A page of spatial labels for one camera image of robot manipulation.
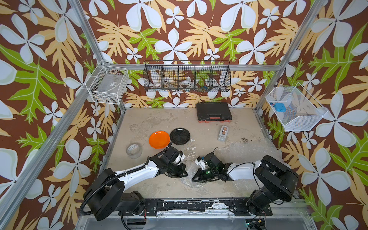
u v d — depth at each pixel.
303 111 0.79
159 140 1.02
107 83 0.86
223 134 1.01
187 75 0.98
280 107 0.86
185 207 0.75
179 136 1.11
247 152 0.94
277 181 0.46
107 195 0.41
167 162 0.66
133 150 0.96
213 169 0.70
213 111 1.18
